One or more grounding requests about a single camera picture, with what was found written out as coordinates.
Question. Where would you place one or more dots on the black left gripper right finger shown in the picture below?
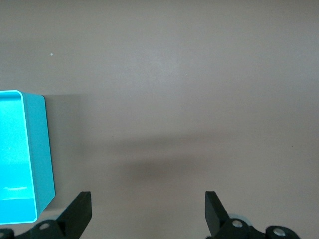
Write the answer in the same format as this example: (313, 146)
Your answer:
(216, 214)

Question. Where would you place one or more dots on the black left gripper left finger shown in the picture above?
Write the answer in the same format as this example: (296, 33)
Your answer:
(74, 216)

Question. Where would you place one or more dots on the turquoise plastic bin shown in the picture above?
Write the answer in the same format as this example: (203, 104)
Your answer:
(40, 149)

